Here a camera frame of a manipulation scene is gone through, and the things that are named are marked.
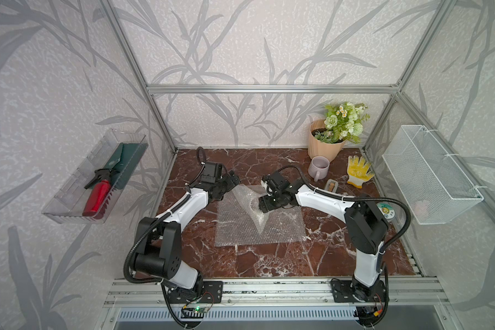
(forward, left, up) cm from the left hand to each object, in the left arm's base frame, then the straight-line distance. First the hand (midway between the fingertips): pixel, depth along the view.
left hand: (235, 182), depth 91 cm
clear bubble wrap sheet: (-13, -2, -12) cm, 18 cm away
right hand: (-7, -14, -6) cm, 17 cm away
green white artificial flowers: (+24, -50, +16) cm, 58 cm away
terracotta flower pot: (+21, -40, +1) cm, 45 cm away
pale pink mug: (+13, -41, -4) cm, 43 cm away
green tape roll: (-11, -66, -3) cm, 67 cm away
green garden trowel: (-6, +37, +20) cm, 42 cm away
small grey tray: (+3, -46, -7) cm, 47 cm away
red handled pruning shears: (-21, +36, +23) cm, 48 cm away
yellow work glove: (+15, -64, -11) cm, 67 cm away
